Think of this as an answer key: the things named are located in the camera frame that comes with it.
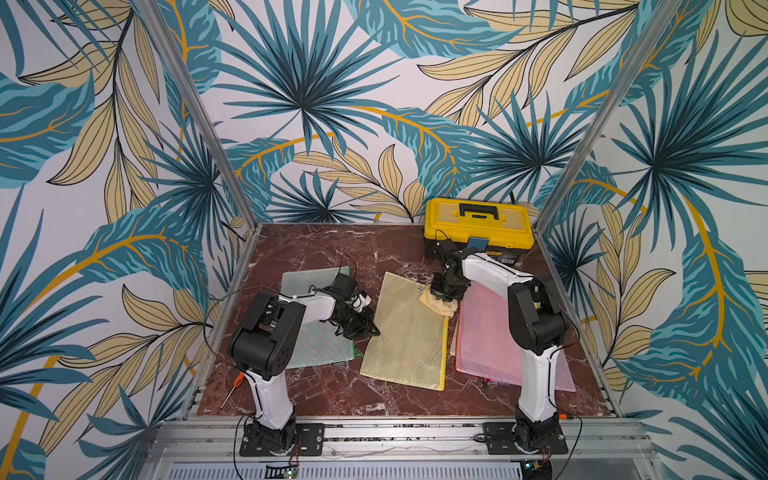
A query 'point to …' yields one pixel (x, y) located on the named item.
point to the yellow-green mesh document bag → (410, 343)
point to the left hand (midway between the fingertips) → (378, 334)
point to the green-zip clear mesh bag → (320, 342)
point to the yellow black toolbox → (506, 224)
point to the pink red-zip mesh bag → (486, 345)
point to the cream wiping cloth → (443, 307)
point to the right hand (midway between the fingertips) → (437, 295)
